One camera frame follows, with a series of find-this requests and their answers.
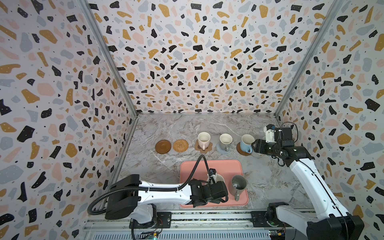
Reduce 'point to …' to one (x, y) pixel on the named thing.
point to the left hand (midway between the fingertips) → (220, 193)
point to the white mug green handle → (215, 178)
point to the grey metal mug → (237, 184)
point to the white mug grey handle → (225, 140)
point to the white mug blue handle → (246, 141)
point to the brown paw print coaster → (196, 147)
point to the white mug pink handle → (204, 139)
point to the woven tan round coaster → (180, 145)
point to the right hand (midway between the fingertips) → (255, 142)
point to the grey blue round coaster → (223, 151)
